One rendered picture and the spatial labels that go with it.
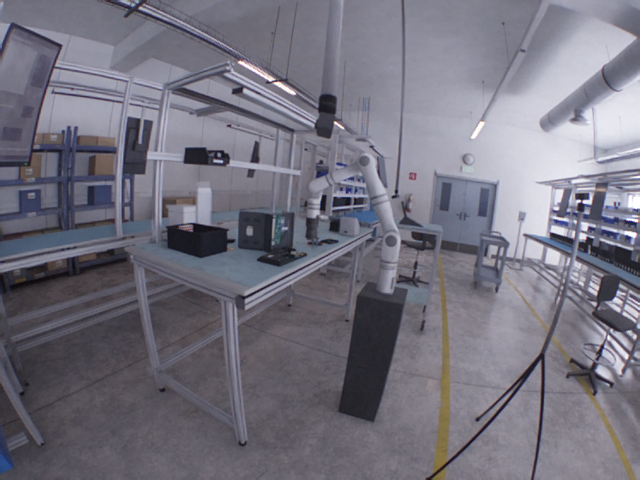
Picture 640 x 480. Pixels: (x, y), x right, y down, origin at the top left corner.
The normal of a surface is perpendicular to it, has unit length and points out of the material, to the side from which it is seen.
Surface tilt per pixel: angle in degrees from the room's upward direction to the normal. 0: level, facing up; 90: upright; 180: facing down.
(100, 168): 90
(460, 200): 90
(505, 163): 90
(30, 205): 90
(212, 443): 0
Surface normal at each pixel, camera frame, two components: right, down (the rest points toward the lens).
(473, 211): -0.40, 0.15
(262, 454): 0.08, -0.98
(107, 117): 0.91, 0.15
